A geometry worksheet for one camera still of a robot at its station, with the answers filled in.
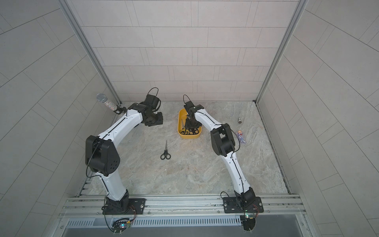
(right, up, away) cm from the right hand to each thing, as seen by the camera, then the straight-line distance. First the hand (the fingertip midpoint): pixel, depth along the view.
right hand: (192, 126), depth 104 cm
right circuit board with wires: (+27, -41, -36) cm, 61 cm away
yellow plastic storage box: (-8, +4, +1) cm, 9 cm away
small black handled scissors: (-15, -16, -15) cm, 27 cm away
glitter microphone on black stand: (-48, +17, -23) cm, 56 cm away
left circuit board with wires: (-32, -42, -37) cm, 64 cm away
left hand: (-18, +5, -13) cm, 23 cm away
